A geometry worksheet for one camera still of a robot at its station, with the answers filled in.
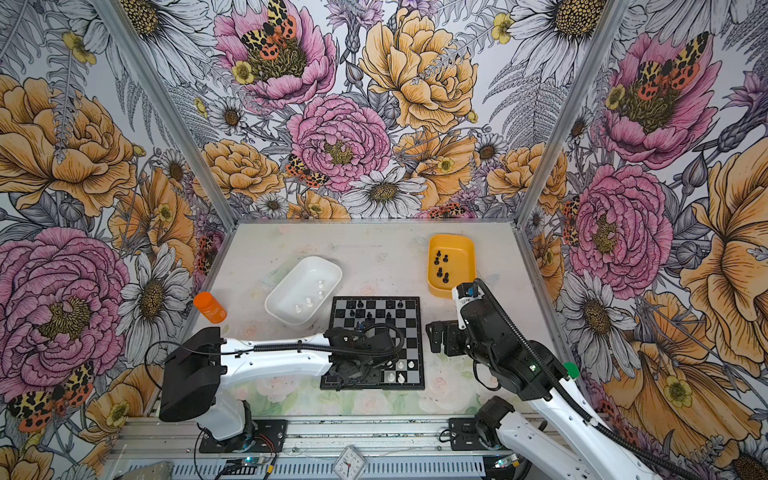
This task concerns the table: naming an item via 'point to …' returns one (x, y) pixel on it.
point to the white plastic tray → (303, 290)
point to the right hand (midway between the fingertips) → (445, 337)
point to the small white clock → (350, 464)
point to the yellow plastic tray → (451, 261)
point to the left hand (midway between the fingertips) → (364, 381)
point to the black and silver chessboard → (404, 312)
